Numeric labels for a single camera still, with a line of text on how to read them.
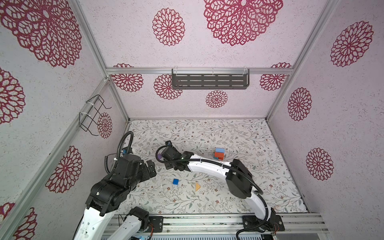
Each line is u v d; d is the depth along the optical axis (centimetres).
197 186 85
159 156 72
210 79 91
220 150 104
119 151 45
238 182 52
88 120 75
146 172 56
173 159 67
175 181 88
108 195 39
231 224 76
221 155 98
